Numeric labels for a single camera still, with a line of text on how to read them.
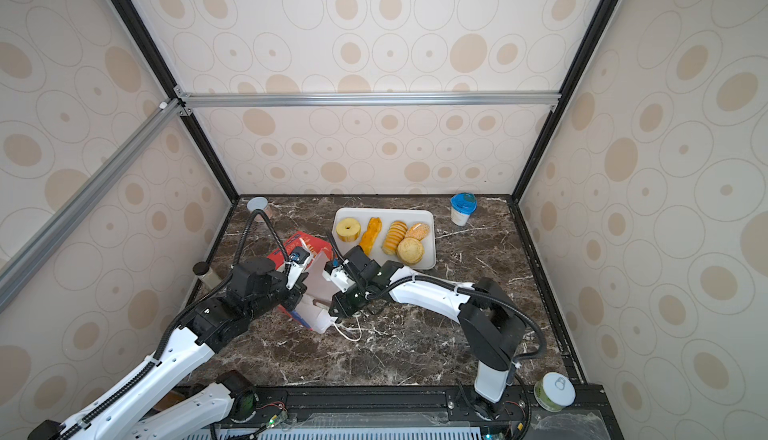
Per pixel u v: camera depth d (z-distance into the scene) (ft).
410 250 3.22
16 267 1.69
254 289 1.80
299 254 2.07
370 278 2.12
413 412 2.40
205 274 2.91
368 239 3.38
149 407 1.46
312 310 2.73
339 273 2.45
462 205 3.45
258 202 3.67
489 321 1.50
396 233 3.40
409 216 3.78
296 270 2.07
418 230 3.38
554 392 2.35
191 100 2.96
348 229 3.41
